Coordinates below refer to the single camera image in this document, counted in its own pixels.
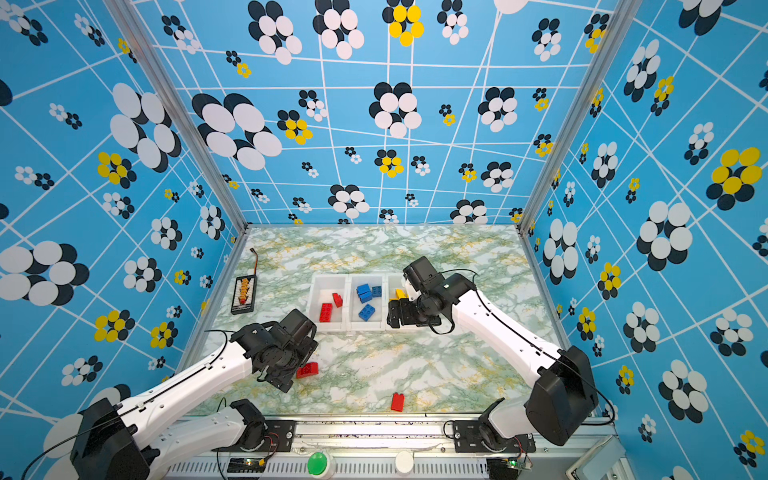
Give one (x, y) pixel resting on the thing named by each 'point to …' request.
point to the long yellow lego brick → (401, 294)
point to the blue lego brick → (366, 312)
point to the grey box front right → (596, 462)
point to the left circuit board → (246, 465)
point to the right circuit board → (518, 463)
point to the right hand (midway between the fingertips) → (403, 319)
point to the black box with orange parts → (243, 298)
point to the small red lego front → (397, 402)
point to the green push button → (317, 463)
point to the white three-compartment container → (354, 301)
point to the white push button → (404, 461)
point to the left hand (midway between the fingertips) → (315, 359)
